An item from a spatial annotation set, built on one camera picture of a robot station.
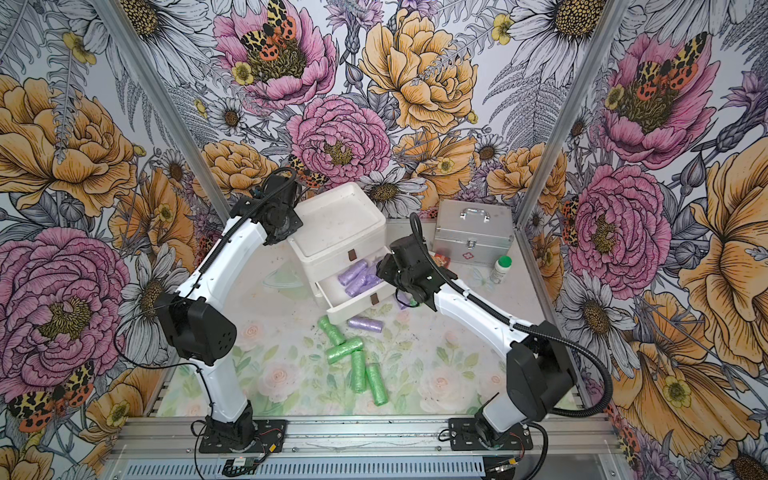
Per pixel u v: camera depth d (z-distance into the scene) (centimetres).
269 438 73
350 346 87
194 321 48
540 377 43
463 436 74
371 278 89
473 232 100
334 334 89
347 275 93
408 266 63
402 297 100
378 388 80
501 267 97
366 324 91
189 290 49
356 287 90
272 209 61
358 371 83
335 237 85
